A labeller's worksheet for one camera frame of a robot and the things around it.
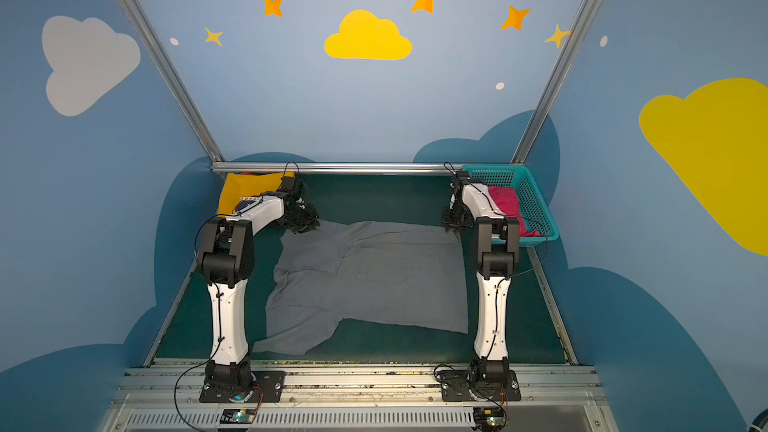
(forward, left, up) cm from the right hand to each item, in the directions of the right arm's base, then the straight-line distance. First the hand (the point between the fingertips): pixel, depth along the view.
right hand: (453, 225), depth 105 cm
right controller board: (-56, -4, -3) cm, 56 cm away
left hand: (-1, +47, 0) cm, 47 cm away
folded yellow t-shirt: (+11, +78, +5) cm, 79 cm away
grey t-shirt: (-18, +17, -3) cm, 25 cm away
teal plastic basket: (+10, -29, +3) cm, 31 cm away
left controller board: (-59, +56, -2) cm, 82 cm away
